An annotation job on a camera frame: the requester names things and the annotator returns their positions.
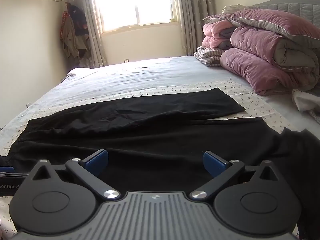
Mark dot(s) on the crumpled white cloth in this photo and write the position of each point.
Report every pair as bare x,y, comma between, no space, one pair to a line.
306,102

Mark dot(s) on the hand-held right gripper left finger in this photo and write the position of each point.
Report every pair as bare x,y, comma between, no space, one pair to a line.
96,159

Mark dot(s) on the white cloth on quilts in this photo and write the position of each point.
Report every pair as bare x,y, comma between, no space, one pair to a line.
235,8

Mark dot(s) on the window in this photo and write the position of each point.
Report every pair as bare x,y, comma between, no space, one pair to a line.
132,2

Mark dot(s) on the large folded pink grey quilt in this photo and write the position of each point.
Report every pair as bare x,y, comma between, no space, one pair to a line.
262,55

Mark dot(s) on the grey quilted headboard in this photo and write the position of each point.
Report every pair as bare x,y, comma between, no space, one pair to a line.
295,7

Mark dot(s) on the small folded pink quilt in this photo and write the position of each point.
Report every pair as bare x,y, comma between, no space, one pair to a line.
215,33

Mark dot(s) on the bed with pale blue sheet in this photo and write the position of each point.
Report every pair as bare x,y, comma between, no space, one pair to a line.
125,80

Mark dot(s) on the striped grey cloth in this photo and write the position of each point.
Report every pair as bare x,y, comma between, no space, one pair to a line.
208,55

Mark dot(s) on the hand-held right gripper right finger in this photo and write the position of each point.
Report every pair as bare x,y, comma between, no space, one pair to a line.
212,162

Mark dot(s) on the grey star curtain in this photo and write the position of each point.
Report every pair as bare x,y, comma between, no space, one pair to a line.
92,30
195,12

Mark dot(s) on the hanging clothes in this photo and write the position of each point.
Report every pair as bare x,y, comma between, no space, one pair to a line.
73,32

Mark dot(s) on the black pants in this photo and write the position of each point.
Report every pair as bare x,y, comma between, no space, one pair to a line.
150,135

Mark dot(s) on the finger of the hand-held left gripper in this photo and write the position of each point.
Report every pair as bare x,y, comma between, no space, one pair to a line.
5,169

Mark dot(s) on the white floral sheet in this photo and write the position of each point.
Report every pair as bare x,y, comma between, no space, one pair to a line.
240,92

